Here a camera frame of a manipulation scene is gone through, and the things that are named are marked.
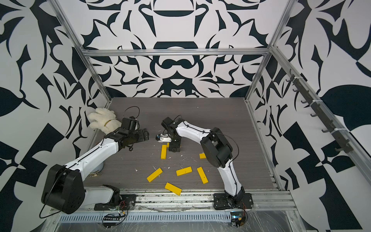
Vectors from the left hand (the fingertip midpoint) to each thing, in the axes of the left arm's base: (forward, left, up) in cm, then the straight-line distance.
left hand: (141, 132), depth 88 cm
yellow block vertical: (-9, -13, -11) cm, 19 cm away
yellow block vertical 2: (-11, -37, -11) cm, 40 cm away
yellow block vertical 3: (-22, -9, -10) cm, 26 cm away
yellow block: (-24, -36, -10) cm, 44 cm away
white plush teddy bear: (+12, +26, -2) cm, 28 cm away
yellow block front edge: (-30, -19, -10) cm, 36 cm away
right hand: (-1, -20, -8) cm, 21 cm away
